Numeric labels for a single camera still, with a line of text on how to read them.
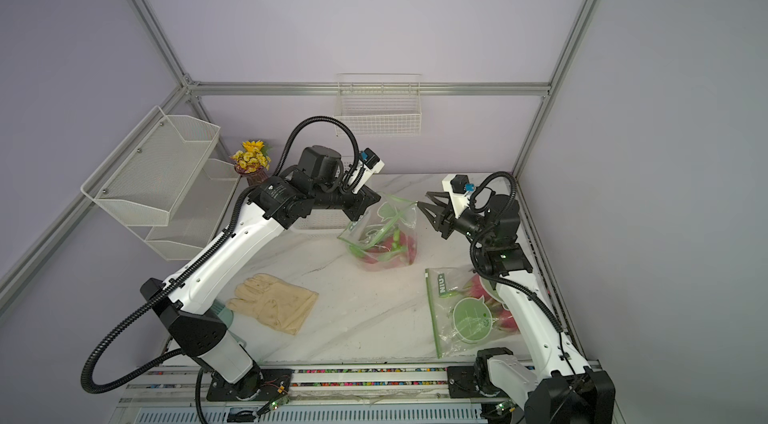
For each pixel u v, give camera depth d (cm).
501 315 78
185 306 41
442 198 68
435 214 64
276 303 86
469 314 79
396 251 76
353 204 61
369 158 58
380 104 93
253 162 93
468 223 62
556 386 38
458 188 58
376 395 73
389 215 74
